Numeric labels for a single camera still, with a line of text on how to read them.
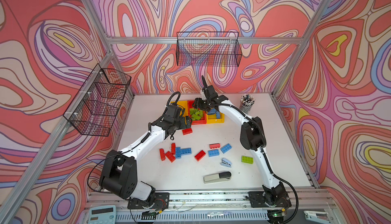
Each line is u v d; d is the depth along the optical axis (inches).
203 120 39.7
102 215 27.1
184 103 41.4
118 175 16.7
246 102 36.2
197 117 40.6
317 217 26.7
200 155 34.1
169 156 34.3
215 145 35.8
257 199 29.0
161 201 28.6
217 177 31.0
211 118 40.8
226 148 35.3
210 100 31.5
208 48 37.7
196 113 41.1
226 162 33.0
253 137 24.3
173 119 25.7
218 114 30.8
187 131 38.8
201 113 41.2
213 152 34.8
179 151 34.4
